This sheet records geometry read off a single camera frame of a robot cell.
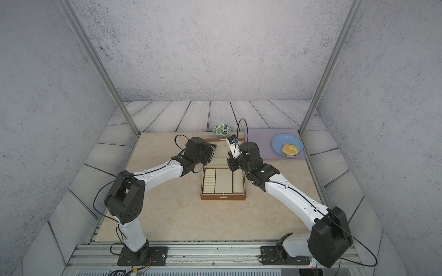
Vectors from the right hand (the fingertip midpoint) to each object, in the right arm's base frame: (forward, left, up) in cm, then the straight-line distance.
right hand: (230, 152), depth 79 cm
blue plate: (+29, -32, -24) cm, 49 cm away
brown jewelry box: (-5, +6, -19) cm, 21 cm away
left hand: (+8, +5, -6) cm, 12 cm away
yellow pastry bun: (+19, -37, -23) cm, 47 cm away
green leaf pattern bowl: (+37, +6, -23) cm, 44 cm away
